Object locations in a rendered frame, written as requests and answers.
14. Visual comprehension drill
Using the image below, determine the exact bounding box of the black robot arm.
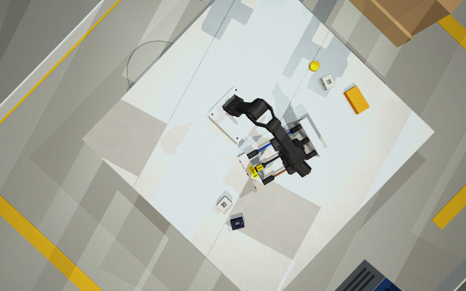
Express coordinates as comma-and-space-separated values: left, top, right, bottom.
222, 94, 312, 178

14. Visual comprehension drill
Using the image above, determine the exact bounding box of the yellow cylinder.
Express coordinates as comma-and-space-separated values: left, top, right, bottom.
309, 61, 320, 72

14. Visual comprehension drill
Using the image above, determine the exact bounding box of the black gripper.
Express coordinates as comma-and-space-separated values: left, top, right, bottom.
270, 138, 296, 175

